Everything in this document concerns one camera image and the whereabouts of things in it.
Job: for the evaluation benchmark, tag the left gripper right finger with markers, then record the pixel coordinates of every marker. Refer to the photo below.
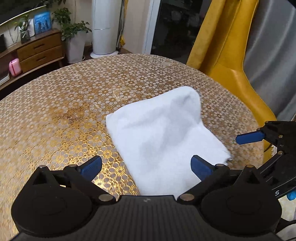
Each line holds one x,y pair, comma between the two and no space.
209,175

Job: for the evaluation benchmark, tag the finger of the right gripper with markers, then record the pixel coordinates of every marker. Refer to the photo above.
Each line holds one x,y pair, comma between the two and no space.
251,137

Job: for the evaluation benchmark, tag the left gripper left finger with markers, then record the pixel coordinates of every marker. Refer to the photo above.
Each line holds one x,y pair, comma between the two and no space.
81,178

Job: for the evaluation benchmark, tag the white daydream sweatshirt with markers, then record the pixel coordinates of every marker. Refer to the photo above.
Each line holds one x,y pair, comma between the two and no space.
157,138

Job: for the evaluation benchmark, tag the blue gloved right hand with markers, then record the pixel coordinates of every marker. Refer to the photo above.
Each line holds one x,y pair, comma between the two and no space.
292,195

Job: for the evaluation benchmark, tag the gold floral tablecloth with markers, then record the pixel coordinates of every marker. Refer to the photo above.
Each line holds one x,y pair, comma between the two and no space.
58,119

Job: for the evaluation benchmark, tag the grey curtain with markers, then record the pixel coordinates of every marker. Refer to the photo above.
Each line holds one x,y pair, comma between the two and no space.
269,62

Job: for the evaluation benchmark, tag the yellow chair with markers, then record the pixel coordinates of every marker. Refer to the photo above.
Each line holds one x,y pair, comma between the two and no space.
219,52

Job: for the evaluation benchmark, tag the white flat box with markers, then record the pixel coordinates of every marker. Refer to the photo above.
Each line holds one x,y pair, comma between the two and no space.
4,78

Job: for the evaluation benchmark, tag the pink case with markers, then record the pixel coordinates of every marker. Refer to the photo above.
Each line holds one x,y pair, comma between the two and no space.
15,68

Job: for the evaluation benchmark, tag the wooden tv cabinet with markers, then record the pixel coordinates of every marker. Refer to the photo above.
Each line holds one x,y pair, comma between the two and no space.
41,50

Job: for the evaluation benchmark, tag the black speaker box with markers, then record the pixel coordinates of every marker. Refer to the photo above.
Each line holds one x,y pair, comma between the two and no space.
2,43

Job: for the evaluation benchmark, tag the blue photo print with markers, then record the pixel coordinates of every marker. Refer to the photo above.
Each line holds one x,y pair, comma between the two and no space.
42,22

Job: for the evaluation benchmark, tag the green leafy plant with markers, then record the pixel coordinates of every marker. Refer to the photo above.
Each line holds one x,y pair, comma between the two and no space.
73,34

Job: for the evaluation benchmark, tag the small green potted plant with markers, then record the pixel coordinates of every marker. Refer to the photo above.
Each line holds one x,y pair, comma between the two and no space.
23,24

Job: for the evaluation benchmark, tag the white cylindrical appliance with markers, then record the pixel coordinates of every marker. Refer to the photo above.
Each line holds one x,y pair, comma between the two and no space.
105,24

